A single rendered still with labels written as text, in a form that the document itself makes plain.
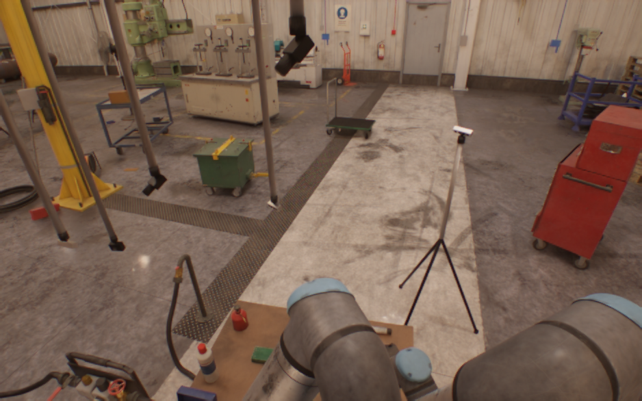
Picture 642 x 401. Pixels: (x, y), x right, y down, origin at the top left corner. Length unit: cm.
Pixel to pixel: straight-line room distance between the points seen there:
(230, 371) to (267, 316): 35
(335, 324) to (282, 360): 13
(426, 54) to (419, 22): 84
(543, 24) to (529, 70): 111
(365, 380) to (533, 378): 20
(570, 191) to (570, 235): 39
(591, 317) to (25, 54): 448
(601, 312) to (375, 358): 29
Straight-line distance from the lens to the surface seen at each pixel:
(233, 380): 171
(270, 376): 64
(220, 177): 392
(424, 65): 1034
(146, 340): 265
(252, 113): 633
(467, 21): 997
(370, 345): 51
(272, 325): 185
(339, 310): 54
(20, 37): 444
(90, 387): 196
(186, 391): 160
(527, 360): 47
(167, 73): 1175
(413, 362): 100
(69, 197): 497
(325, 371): 51
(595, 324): 52
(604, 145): 305
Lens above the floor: 190
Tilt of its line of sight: 30 degrees down
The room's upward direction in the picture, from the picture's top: 1 degrees counter-clockwise
